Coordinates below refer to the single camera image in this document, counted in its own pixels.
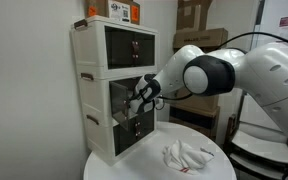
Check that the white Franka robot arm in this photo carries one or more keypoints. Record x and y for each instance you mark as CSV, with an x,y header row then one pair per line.
x,y
267,73

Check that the dark translucent cabinet door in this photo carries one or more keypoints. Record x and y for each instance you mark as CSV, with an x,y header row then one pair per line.
x,y
119,46
124,140
147,125
117,100
147,48

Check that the white plastic storage cabinet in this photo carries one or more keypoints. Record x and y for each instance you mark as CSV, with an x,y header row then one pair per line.
x,y
90,50

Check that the white towel blue red stripes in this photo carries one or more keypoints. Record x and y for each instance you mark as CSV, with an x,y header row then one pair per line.
x,y
187,156

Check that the dark brown low box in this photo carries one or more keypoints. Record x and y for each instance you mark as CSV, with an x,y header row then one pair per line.
x,y
192,118

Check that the flat printed cardboard box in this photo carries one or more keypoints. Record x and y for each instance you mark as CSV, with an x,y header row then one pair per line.
x,y
197,38

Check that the tall cardboard box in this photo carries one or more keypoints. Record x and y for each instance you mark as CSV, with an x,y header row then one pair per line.
x,y
192,15

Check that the cardboard box orange stickers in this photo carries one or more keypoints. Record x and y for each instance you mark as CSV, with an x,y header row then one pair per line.
x,y
100,8

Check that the white chair back cushion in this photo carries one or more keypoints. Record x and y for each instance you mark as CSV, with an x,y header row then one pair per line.
x,y
250,115

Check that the white chair seat cushion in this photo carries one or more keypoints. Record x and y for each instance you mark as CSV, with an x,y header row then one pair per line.
x,y
264,146

